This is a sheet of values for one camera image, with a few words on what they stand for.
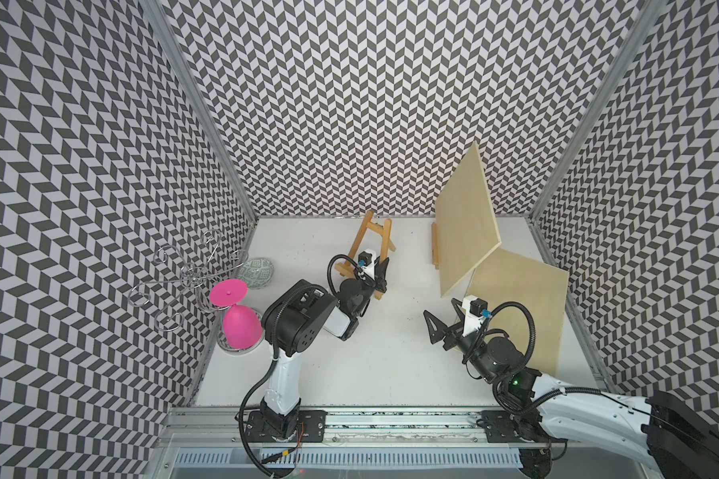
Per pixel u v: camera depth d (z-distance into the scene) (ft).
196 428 2.44
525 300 3.12
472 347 2.10
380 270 2.89
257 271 3.27
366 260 2.58
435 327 2.29
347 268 3.21
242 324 2.17
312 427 2.38
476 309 2.06
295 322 1.77
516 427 2.14
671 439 1.38
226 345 2.79
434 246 3.42
